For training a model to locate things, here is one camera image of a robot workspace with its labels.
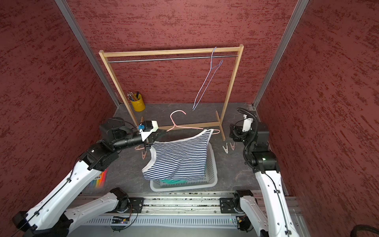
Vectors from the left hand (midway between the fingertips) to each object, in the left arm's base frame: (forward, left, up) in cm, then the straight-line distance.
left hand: (164, 133), depth 61 cm
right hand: (+8, -34, -7) cm, 36 cm away
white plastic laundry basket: (-10, -22, -32) cm, 40 cm away
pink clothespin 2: (+12, -39, -34) cm, 53 cm away
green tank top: (-10, -1, -32) cm, 34 cm away
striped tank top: (-4, -6, -18) cm, 20 cm away
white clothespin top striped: (+10, -34, -35) cm, 50 cm away
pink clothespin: (+5, +19, -34) cm, 39 cm away
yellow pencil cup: (+44, +30, -28) cm, 60 cm away
